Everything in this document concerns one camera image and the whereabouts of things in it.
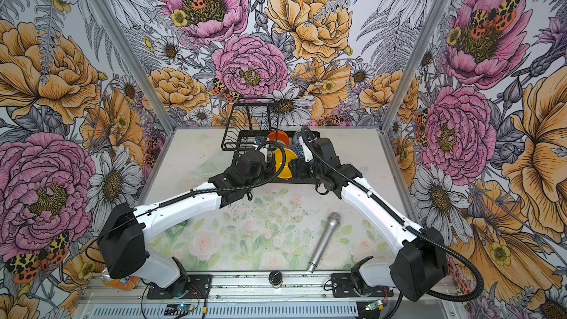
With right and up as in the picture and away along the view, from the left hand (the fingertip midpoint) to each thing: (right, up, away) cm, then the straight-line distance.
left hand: (271, 164), depth 82 cm
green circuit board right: (+34, -44, -11) cm, 57 cm away
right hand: (+10, -2, -2) cm, 10 cm away
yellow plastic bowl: (+7, +3, +5) cm, 9 cm away
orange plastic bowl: (+3, +11, +22) cm, 25 cm away
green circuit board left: (-28, -45, -11) cm, 54 cm away
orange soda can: (-45, -37, -11) cm, 60 cm away
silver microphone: (+19, -28, -1) cm, 34 cm away
